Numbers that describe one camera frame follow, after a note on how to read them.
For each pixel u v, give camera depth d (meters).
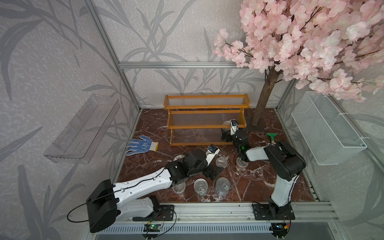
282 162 0.50
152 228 0.70
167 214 0.73
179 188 0.77
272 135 1.02
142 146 0.99
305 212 0.75
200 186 0.77
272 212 0.65
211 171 0.64
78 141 0.68
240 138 0.74
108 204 0.39
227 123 0.93
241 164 0.85
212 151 0.64
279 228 0.74
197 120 1.16
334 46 0.36
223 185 0.75
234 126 0.83
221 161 0.86
